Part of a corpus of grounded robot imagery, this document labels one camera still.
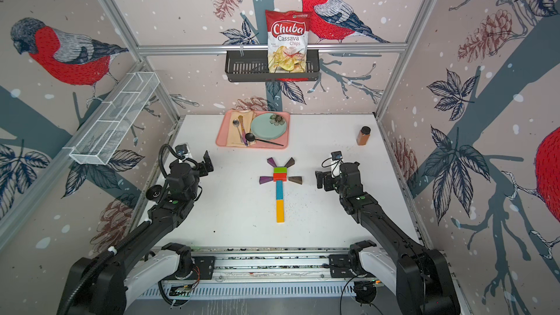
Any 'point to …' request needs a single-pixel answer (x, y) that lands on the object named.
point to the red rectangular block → (280, 176)
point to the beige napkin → (234, 135)
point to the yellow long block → (280, 211)
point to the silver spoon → (235, 122)
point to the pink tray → (283, 139)
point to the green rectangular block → (280, 170)
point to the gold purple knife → (240, 117)
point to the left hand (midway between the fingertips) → (198, 149)
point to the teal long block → (279, 189)
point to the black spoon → (251, 137)
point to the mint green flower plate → (267, 126)
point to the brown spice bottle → (363, 135)
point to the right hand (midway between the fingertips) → (327, 168)
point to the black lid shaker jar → (154, 192)
